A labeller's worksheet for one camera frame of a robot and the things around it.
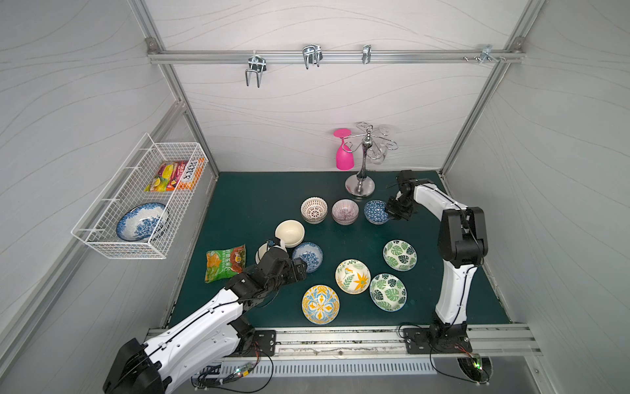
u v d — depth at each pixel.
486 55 0.77
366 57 0.78
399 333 0.75
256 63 0.78
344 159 1.05
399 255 0.91
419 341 0.73
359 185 1.14
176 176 0.73
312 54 0.77
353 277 0.86
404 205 0.86
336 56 0.78
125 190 0.64
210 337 0.53
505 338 0.76
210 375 0.71
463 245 0.55
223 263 0.86
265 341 0.74
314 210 1.03
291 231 0.97
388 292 0.83
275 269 0.61
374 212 1.04
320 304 0.80
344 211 1.01
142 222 0.63
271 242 0.73
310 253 0.91
